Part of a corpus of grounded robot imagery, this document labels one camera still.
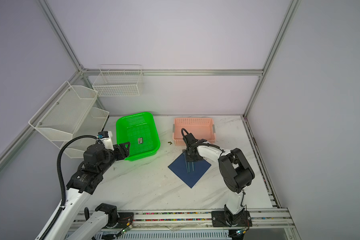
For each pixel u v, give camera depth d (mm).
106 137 614
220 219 734
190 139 764
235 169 493
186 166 927
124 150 651
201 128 1116
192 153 696
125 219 736
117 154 637
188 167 925
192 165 922
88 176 497
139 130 1099
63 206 432
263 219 754
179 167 930
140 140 1042
